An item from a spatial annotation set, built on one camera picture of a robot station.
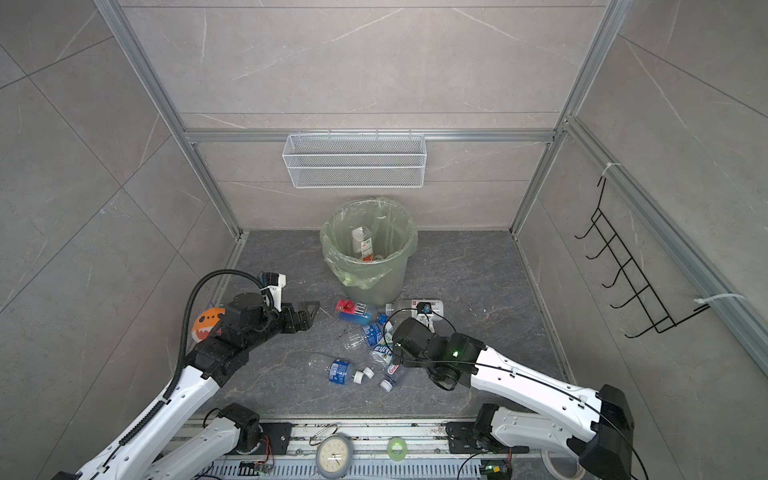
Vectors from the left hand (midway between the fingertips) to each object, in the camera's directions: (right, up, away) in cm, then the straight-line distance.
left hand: (309, 301), depth 76 cm
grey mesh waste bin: (+18, +4, +5) cm, 19 cm away
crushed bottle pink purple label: (+20, -23, +4) cm, 31 cm away
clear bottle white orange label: (+12, +19, +17) cm, 28 cm away
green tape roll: (+24, -36, -4) cm, 44 cm away
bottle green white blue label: (+19, -15, +6) cm, 25 cm away
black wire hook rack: (+76, +4, -13) cm, 77 cm away
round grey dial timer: (+8, -35, -8) cm, 36 cm away
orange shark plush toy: (-34, -8, +10) cm, 36 cm away
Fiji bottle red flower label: (+10, -6, +15) cm, 18 cm away
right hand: (+27, -12, 0) cm, 29 cm away
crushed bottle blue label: (+16, -12, +10) cm, 22 cm away
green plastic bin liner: (+13, +15, +17) cm, 26 cm away
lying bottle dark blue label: (+7, -19, +3) cm, 21 cm away
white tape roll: (+65, -40, -7) cm, 77 cm away
